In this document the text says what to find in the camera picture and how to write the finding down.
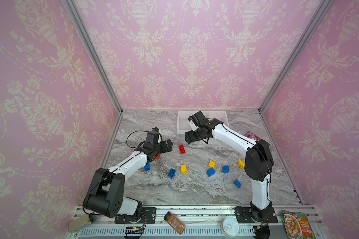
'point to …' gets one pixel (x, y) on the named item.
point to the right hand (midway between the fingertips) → (191, 136)
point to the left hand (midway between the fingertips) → (167, 145)
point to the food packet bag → (296, 225)
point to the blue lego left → (147, 168)
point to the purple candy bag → (252, 136)
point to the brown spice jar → (174, 222)
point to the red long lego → (182, 149)
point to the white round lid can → (230, 226)
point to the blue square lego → (225, 169)
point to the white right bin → (221, 115)
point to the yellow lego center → (183, 169)
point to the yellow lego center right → (212, 165)
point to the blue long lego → (171, 173)
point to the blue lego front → (237, 183)
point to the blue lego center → (210, 172)
